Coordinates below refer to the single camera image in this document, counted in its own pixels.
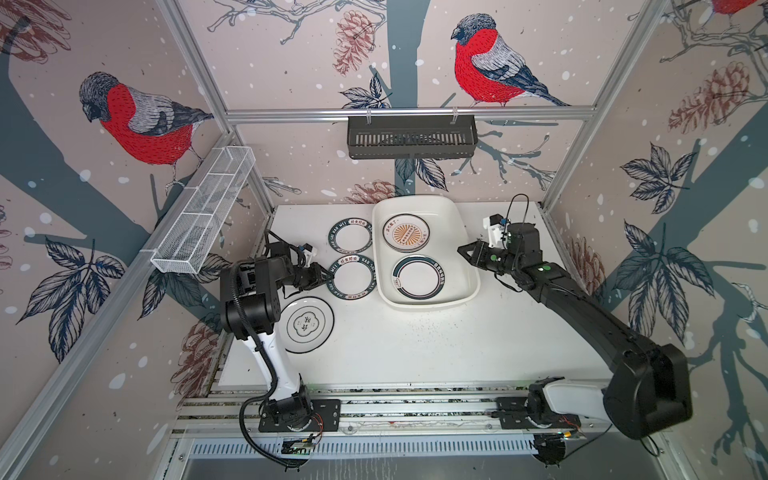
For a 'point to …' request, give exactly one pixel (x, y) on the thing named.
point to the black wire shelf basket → (416, 136)
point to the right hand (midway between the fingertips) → (458, 251)
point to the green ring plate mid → (351, 276)
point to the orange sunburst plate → (406, 233)
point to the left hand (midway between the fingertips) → (328, 276)
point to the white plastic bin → (448, 221)
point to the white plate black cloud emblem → (306, 324)
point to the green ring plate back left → (351, 235)
